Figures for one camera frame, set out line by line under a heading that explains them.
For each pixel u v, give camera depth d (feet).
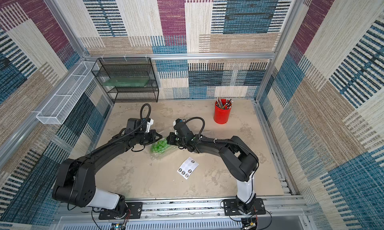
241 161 1.59
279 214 2.48
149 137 2.54
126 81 3.12
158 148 2.98
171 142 2.59
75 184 1.40
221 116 3.47
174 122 2.79
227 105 3.16
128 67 3.34
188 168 2.79
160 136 2.86
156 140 2.64
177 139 2.54
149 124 2.65
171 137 2.60
